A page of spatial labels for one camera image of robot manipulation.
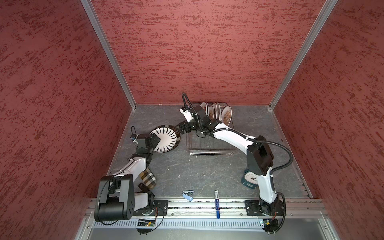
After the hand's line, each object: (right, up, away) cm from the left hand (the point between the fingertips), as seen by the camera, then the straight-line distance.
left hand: (154, 142), depth 92 cm
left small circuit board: (+1, -37, -20) cm, 42 cm away
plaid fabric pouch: (0, -18, -11) cm, 21 cm away
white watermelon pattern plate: (+33, +24, +15) cm, 43 cm away
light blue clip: (+22, -26, -15) cm, 37 cm away
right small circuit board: (+63, -38, -21) cm, 76 cm away
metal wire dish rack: (+29, -3, +4) cm, 30 cm away
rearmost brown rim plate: (+48, +17, +11) cm, 53 cm away
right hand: (+17, +11, -5) cm, 21 cm away
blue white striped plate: (+8, +1, +7) cm, 11 cm away
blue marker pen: (+37, -28, -16) cm, 50 cm away
